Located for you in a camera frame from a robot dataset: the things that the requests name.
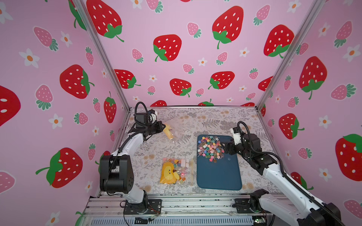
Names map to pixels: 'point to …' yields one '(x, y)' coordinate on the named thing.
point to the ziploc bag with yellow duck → (177, 171)
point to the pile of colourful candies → (210, 148)
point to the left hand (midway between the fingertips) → (166, 125)
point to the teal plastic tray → (223, 175)
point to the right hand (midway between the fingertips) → (224, 141)
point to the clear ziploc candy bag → (173, 129)
